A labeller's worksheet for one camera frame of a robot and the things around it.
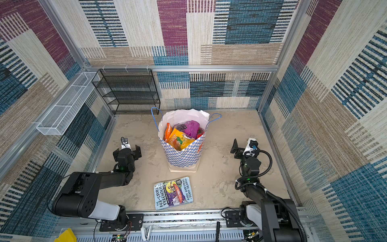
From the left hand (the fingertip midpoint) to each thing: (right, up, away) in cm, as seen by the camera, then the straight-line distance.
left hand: (127, 145), depth 91 cm
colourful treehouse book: (+29, -24, -11) cm, 39 cm away
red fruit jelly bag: (+43, +8, +2) cm, 44 cm away
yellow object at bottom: (-18, -39, -21) cm, 48 cm away
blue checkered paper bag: (+37, -5, -14) cm, 40 cm away
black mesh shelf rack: (-8, +36, +20) cm, 42 cm away
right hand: (+66, +3, -7) cm, 67 cm away
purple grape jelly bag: (+38, +10, -3) cm, 39 cm away
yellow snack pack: (+32, +4, -10) cm, 34 cm away
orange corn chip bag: (+25, +8, -5) cm, 27 cm away
